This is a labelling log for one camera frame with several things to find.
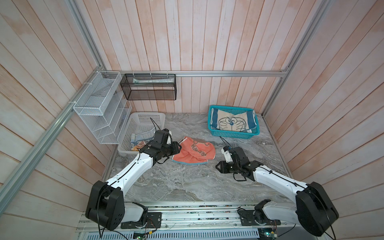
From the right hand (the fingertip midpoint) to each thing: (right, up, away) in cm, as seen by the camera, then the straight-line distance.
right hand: (218, 165), depth 87 cm
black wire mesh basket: (-46, +52, +17) cm, 71 cm away
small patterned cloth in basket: (-52, +14, +14) cm, 56 cm away
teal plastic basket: (+16, +37, +27) cm, 49 cm away
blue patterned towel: (+21, +27, +19) cm, 39 cm away
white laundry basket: (-56, +27, +25) cm, 67 cm away
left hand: (-23, +10, -3) cm, 25 cm away
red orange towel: (-14, +7, +8) cm, 17 cm away
